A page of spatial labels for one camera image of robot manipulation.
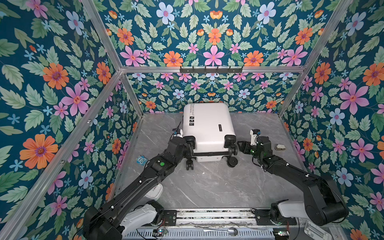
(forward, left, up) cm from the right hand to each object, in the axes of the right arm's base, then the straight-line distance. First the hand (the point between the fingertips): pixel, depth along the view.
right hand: (242, 141), depth 89 cm
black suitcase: (+3, +21, +9) cm, 23 cm away
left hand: (-8, +29, +12) cm, 33 cm away
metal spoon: (-44, +10, -11) cm, 46 cm away
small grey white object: (+2, -27, -9) cm, 29 cm away
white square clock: (-26, +50, -10) cm, 58 cm away
